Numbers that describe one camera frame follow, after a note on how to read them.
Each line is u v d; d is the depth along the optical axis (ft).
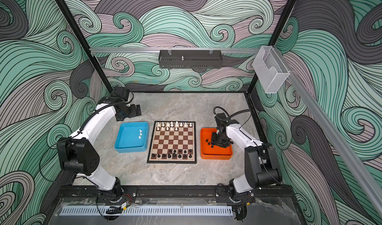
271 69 2.60
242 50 3.08
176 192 2.50
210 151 2.92
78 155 1.44
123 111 2.38
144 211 2.29
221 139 2.44
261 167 1.42
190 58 3.15
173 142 2.95
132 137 3.21
